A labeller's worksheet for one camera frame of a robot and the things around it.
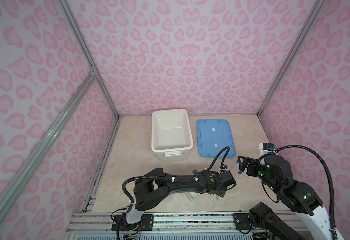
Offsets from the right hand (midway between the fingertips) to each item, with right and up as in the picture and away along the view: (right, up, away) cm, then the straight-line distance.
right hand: (246, 158), depth 68 cm
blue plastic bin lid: (-6, +8, +40) cm, 42 cm away
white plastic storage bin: (-36, +6, +39) cm, 53 cm away
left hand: (-7, -17, +11) cm, 22 cm away
